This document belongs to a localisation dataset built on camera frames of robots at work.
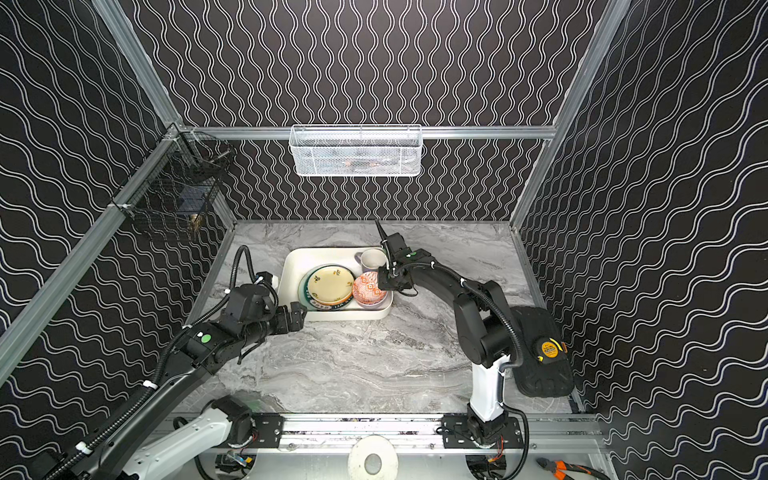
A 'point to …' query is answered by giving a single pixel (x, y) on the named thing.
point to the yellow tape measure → (550, 349)
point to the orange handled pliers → (562, 470)
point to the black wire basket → (181, 179)
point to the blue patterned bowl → (366, 291)
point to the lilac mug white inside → (371, 259)
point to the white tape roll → (373, 444)
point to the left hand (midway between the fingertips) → (292, 308)
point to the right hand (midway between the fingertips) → (387, 284)
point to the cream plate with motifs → (331, 285)
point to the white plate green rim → (305, 298)
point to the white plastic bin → (296, 261)
